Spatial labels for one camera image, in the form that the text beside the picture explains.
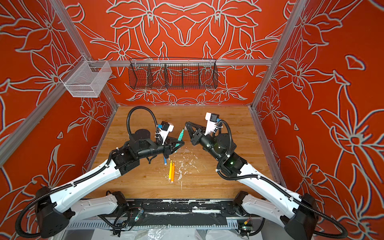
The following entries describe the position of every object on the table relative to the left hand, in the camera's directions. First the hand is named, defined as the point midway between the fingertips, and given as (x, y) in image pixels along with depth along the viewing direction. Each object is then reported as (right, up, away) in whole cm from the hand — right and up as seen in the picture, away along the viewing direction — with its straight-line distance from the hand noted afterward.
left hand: (182, 141), depth 65 cm
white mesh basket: (-63, +36, +27) cm, 77 cm away
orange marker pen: (-7, -22, +19) cm, 29 cm away
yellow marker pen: (-8, -20, +20) cm, 30 cm away
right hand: (+1, +8, -4) cm, 9 cm away
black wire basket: (-9, +41, +34) cm, 54 cm away
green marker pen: (-1, +2, -2) cm, 3 cm away
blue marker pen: (-12, -16, +25) cm, 32 cm away
